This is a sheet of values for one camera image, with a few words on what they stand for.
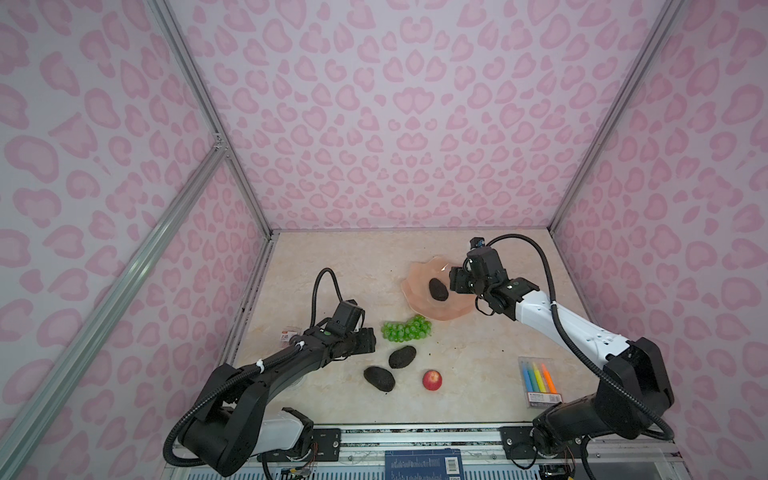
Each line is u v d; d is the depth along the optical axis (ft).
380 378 2.62
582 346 1.54
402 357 2.76
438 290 3.29
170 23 2.28
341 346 2.15
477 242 2.46
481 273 2.15
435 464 2.31
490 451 2.40
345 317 2.27
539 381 2.69
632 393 1.37
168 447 1.23
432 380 2.62
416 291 3.31
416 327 2.93
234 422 1.36
